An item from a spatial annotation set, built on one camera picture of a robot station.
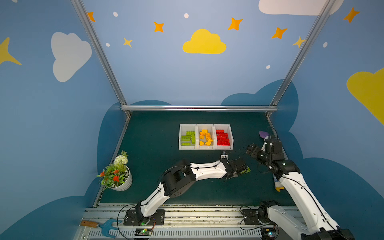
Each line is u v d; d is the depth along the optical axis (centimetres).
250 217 74
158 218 74
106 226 72
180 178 53
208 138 104
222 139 102
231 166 69
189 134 107
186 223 73
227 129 106
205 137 105
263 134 108
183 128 106
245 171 72
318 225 40
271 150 60
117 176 72
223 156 82
